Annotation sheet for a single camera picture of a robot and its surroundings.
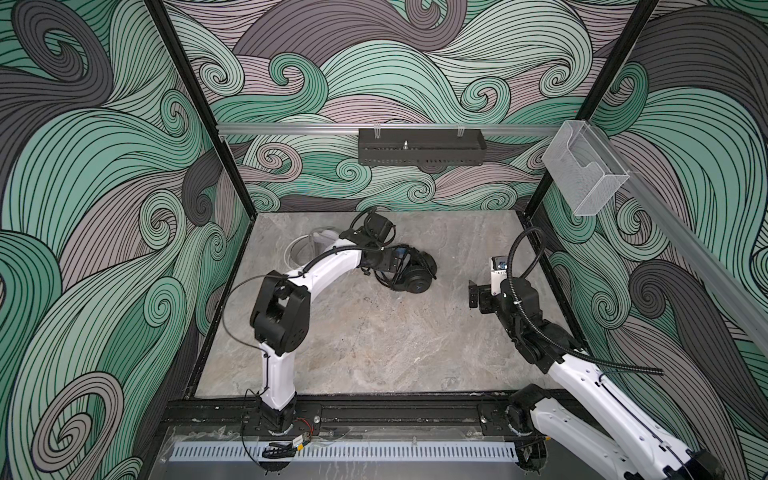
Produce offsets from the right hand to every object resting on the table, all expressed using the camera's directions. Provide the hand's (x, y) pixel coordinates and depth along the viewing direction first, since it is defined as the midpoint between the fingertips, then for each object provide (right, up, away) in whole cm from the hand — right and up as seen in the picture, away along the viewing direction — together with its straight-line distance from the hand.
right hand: (490, 279), depth 78 cm
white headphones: (-58, +7, +29) cm, 66 cm away
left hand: (-28, +4, +14) cm, 32 cm away
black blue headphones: (-18, +1, +15) cm, 23 cm away
